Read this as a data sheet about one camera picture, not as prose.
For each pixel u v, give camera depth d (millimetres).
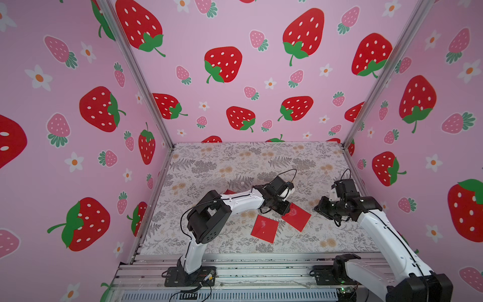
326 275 730
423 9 688
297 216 907
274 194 714
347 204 570
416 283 375
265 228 867
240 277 750
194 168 1106
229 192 991
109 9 675
